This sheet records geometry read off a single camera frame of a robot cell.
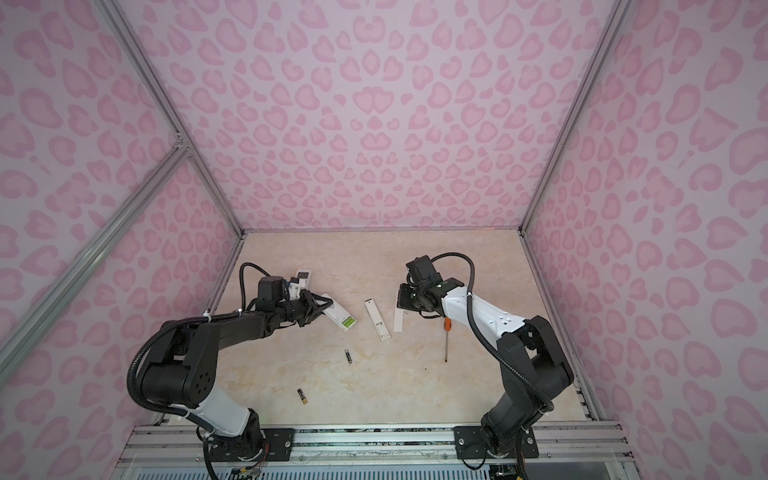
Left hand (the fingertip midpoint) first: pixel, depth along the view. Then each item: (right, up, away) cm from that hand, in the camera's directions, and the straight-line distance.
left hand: (333, 298), depth 90 cm
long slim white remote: (+13, -7, +3) cm, 15 cm away
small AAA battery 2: (-6, -25, -10) cm, 28 cm away
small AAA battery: (+5, -17, -2) cm, 18 cm away
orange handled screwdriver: (+35, -9, +3) cm, 36 cm away
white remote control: (+1, -4, 0) cm, 4 cm away
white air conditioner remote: (-14, +5, +16) cm, 21 cm away
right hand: (+20, +1, -2) cm, 20 cm away
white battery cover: (+20, -8, +5) cm, 22 cm away
